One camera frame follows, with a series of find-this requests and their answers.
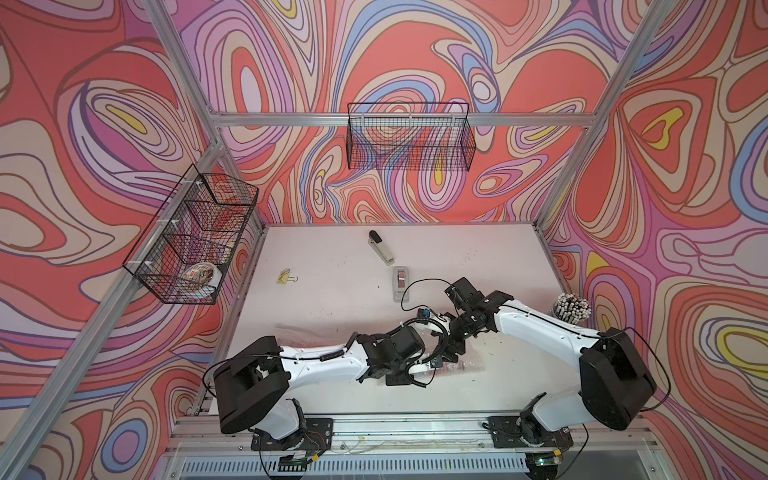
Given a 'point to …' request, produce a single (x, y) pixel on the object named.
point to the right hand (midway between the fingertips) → (439, 350)
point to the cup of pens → (572, 309)
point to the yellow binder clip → (284, 277)
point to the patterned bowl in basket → (199, 280)
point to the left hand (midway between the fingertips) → (412, 366)
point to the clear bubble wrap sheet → (301, 338)
